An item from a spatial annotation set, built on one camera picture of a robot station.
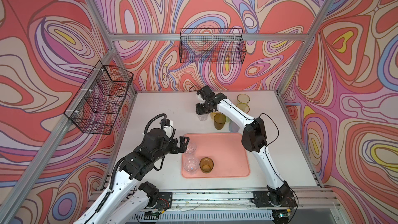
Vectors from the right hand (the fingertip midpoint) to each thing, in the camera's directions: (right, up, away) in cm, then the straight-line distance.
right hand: (199, 114), depth 97 cm
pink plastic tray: (+17, -25, -9) cm, 32 cm away
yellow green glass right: (+28, +5, 0) cm, 29 cm away
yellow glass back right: (+28, +10, +2) cm, 30 cm away
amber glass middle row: (+8, +1, -3) cm, 9 cm away
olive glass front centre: (+12, -3, -1) cm, 13 cm away
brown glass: (+4, -27, -13) cm, 31 cm away
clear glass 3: (+2, -2, +4) cm, 5 cm away
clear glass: (-5, -27, -13) cm, 31 cm away
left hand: (-7, -10, -26) cm, 29 cm away
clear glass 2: (-5, -19, -8) cm, 21 cm away
